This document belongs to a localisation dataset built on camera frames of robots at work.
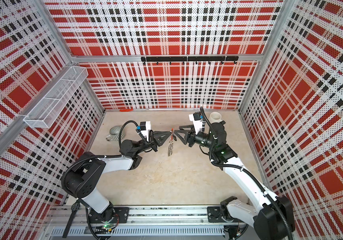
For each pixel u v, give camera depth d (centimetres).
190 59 89
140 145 65
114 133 105
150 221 73
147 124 64
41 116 68
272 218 38
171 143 70
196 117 61
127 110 126
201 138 62
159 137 69
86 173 47
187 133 61
